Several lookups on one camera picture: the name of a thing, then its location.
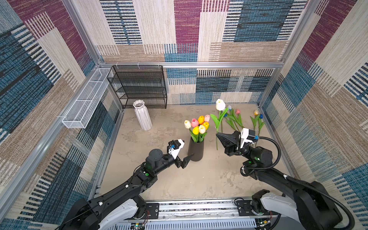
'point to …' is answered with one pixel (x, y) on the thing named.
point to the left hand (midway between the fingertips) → (188, 145)
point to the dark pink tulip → (239, 120)
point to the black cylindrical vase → (197, 148)
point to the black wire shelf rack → (144, 83)
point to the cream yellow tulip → (256, 113)
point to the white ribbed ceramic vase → (143, 115)
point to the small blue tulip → (260, 123)
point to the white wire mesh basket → (78, 116)
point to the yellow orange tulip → (201, 120)
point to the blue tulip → (233, 118)
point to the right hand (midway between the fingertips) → (216, 135)
